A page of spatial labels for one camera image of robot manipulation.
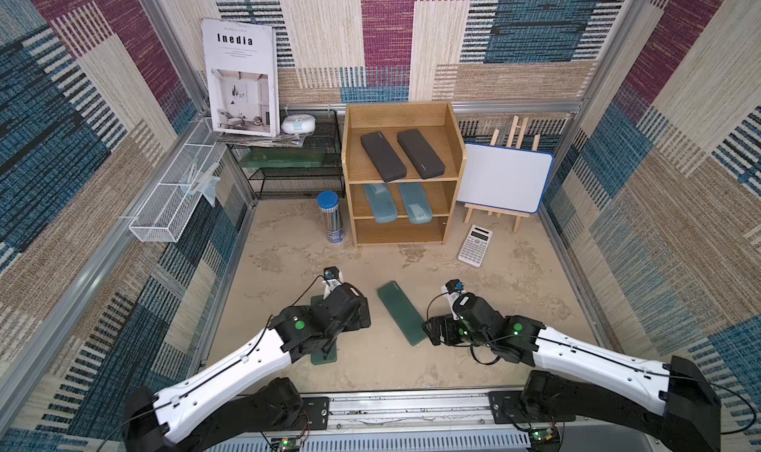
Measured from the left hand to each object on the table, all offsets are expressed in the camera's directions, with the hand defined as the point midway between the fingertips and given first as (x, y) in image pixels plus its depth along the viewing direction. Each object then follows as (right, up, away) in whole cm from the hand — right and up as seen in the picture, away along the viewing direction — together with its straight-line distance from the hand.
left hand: (354, 308), depth 76 cm
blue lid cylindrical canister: (-9, +28, +15) cm, 34 cm away
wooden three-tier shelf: (+13, +38, +7) cm, 40 cm away
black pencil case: (+7, +41, +9) cm, 43 cm away
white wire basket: (-43, +35, +3) cm, 55 cm away
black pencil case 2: (+18, +40, +8) cm, 45 cm away
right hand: (+21, -4, +3) cm, 22 cm away
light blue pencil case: (+7, +28, +18) cm, 34 cm away
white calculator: (+39, +13, +27) cm, 49 cm away
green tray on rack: (-25, +43, +21) cm, 54 cm away
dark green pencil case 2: (+12, -4, +15) cm, 20 cm away
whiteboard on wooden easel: (+48, +35, +23) cm, 64 cm away
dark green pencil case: (-11, -16, +8) cm, 22 cm away
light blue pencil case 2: (+18, +28, +18) cm, 38 cm away
